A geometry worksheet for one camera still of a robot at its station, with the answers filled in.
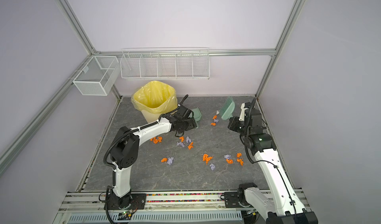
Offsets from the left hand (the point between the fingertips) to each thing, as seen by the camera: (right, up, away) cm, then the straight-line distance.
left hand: (193, 127), depth 92 cm
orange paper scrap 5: (-17, -19, -6) cm, 26 cm away
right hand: (+20, +6, -18) cm, 27 cm away
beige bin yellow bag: (-28, +18, +11) cm, 35 cm away
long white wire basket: (-19, +42, +7) cm, 47 cm away
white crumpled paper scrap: (+18, +9, +16) cm, 26 cm away
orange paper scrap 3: (-7, -8, +2) cm, 11 cm away
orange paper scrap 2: (+14, +1, +11) cm, 18 cm away
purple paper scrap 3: (+11, -22, -8) cm, 26 cm away
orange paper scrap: (+15, +6, +16) cm, 23 cm away
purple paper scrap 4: (+20, -17, -5) cm, 27 cm away
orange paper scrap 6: (+8, -18, -6) cm, 20 cm away
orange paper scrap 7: (+22, -19, -6) cm, 30 cm away
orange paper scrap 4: (-2, -12, +1) cm, 12 cm away
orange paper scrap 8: (+28, -16, -3) cm, 32 cm away
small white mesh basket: (-64, +34, +6) cm, 73 cm away
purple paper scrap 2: (-3, -8, +2) cm, 9 cm away
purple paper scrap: (+16, +3, +13) cm, 21 cm away
